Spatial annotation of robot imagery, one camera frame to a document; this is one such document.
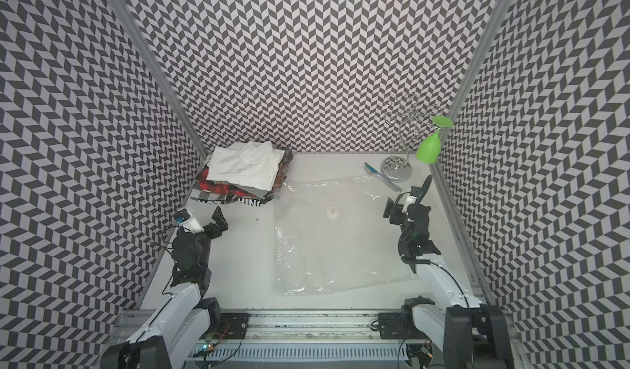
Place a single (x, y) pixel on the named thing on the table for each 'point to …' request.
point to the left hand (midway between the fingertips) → (207, 212)
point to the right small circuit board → (426, 351)
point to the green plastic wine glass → (429, 149)
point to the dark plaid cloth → (283, 169)
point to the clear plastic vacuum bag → (331, 235)
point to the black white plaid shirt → (201, 196)
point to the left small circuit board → (207, 347)
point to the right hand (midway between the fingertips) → (402, 204)
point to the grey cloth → (257, 192)
